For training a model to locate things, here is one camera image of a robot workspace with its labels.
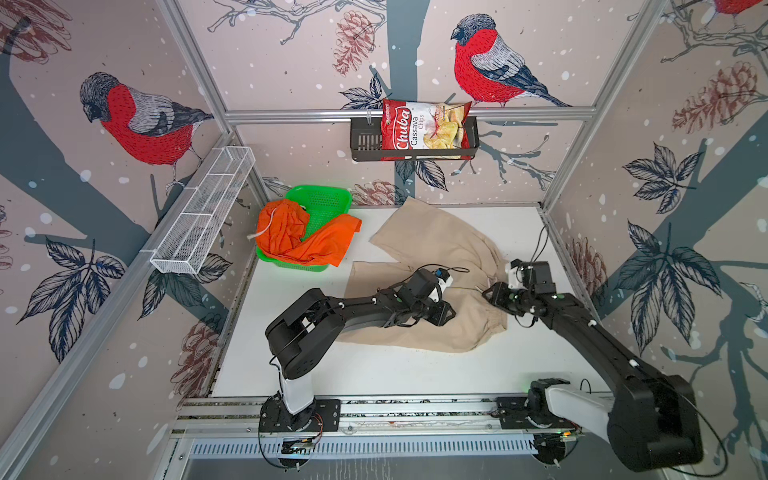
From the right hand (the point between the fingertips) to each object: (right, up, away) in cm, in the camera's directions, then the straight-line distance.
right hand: (484, 299), depth 86 cm
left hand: (-10, -4, -3) cm, 11 cm away
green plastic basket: (-54, +31, +29) cm, 69 cm away
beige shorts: (-16, +18, +26) cm, 35 cm away
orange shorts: (-66, +22, +15) cm, 71 cm away
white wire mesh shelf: (-78, +18, -13) cm, 81 cm away
